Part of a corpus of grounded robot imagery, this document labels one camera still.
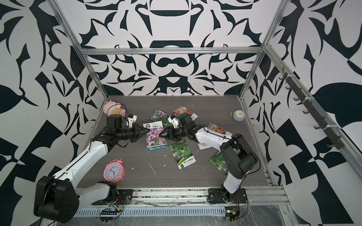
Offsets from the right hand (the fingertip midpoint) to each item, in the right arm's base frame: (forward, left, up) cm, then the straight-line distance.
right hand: (161, 135), depth 82 cm
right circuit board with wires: (-36, -36, -16) cm, 53 cm away
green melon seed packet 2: (-6, -12, -14) cm, 19 cm away
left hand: (+2, +7, +5) cm, 8 cm away
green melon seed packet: (+7, -2, +3) cm, 8 cm away
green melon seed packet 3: (-10, -33, -15) cm, 38 cm away
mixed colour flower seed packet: (+30, -12, -14) cm, 35 cm away
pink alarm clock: (-16, +27, -12) cm, 33 cm away
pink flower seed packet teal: (-5, +3, +2) cm, 6 cm away
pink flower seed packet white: (+25, +7, -13) cm, 29 cm away
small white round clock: (+22, -52, -11) cm, 58 cm away
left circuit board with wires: (-35, +25, -16) cm, 46 cm away
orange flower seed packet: (+14, -35, -15) cm, 40 cm away
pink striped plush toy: (+26, +39, -6) cm, 47 cm away
